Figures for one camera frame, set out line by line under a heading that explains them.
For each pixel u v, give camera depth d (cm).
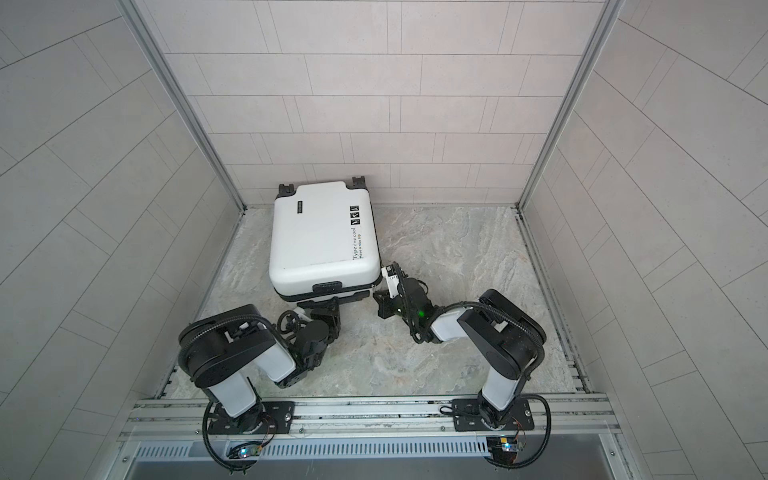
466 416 71
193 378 43
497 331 48
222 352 46
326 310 82
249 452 64
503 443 69
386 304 77
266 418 70
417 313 70
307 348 65
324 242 81
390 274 79
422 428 71
